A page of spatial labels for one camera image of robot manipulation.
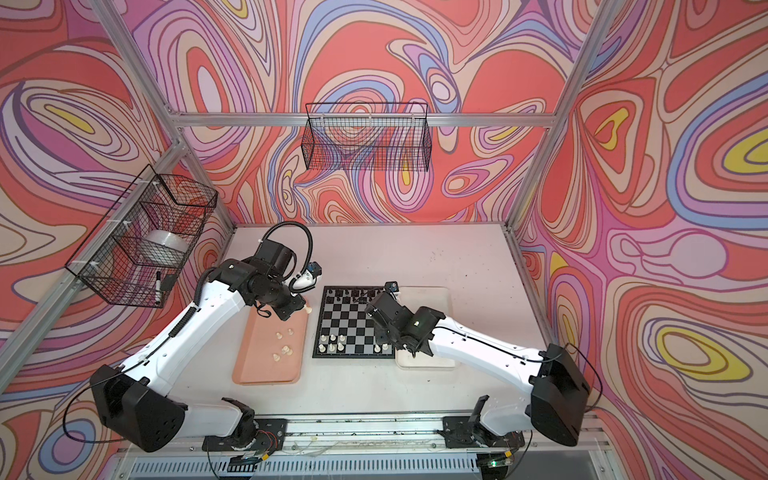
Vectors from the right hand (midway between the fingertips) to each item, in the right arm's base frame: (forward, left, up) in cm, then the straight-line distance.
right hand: (389, 332), depth 80 cm
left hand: (+7, +23, +7) cm, 25 cm away
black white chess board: (+5, +13, -8) cm, 17 cm away
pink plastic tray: (0, +35, -10) cm, 37 cm away
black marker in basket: (+6, +56, +15) cm, 59 cm away
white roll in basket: (+13, +53, +23) cm, 59 cm away
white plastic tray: (+16, -16, -10) cm, 25 cm away
